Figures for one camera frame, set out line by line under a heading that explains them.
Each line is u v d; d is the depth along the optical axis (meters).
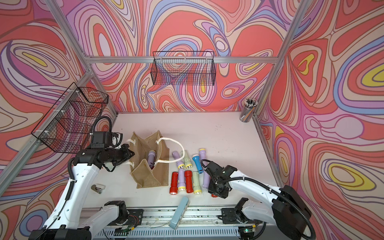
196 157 0.91
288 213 0.40
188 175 0.84
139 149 0.82
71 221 0.38
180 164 0.89
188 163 0.89
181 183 0.81
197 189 0.80
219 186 0.68
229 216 0.73
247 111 1.07
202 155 0.93
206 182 0.82
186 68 0.96
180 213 0.74
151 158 0.90
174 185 0.82
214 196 0.78
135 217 0.73
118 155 0.62
